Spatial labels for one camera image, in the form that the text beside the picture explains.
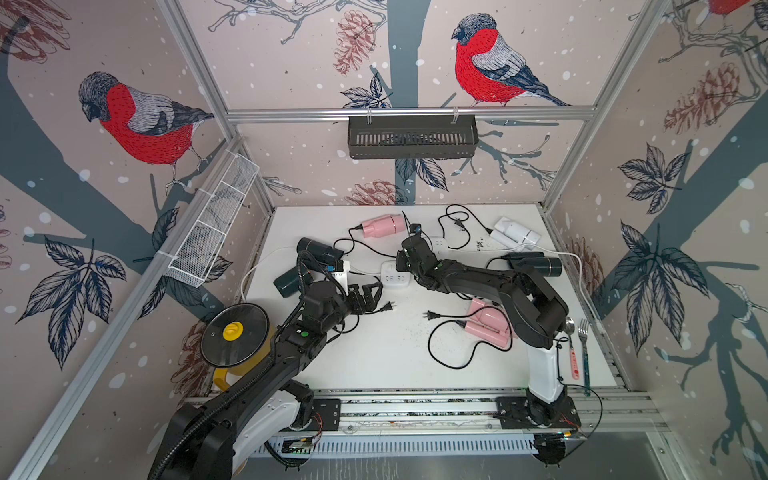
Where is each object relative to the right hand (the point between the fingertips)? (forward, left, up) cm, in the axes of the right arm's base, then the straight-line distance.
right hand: (401, 249), depth 97 cm
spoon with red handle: (-21, -51, -9) cm, 56 cm away
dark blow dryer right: (-3, -48, -3) cm, 48 cm away
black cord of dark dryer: (-17, +4, -9) cm, 19 cm away
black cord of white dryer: (+19, -23, -7) cm, 31 cm away
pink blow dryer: (+14, +7, -5) cm, 16 cm away
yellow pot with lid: (-33, +41, +4) cm, 53 cm away
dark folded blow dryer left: (+1, +28, -4) cm, 28 cm away
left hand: (-17, +7, +8) cm, 20 cm away
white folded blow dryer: (+12, -42, -5) cm, 44 cm away
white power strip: (-7, +3, -6) cm, 10 cm away
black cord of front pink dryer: (-19, -9, -8) cm, 23 cm away
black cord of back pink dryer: (+8, +17, -6) cm, 20 cm away
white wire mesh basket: (-11, +58, +11) cm, 60 cm away
